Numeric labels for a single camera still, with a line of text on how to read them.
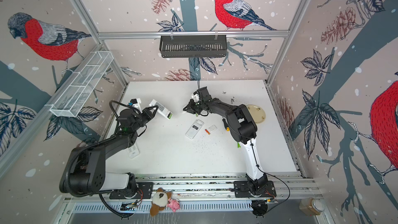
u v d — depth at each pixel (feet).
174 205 2.22
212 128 3.12
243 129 1.88
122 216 2.20
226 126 3.12
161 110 2.90
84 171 1.40
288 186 2.20
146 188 2.42
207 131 3.11
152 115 2.65
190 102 2.95
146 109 2.59
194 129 3.10
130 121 2.28
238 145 2.91
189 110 2.94
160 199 2.25
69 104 2.31
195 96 3.12
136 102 2.63
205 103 2.66
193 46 3.50
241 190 2.39
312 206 2.03
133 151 2.80
